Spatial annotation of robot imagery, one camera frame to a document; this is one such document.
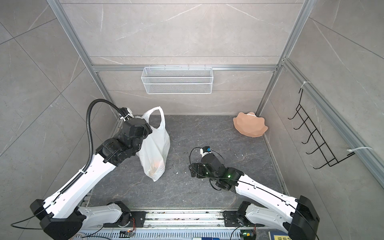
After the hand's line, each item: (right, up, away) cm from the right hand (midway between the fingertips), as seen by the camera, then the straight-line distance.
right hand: (195, 165), depth 77 cm
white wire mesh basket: (-12, +53, +24) cm, 59 cm away
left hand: (-24, +24, -9) cm, 35 cm away
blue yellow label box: (+38, -30, -10) cm, 49 cm away
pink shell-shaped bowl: (+42, +22, +35) cm, 59 cm away
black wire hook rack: (+55, +13, -14) cm, 58 cm away
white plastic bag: (-21, +10, -3) cm, 23 cm away
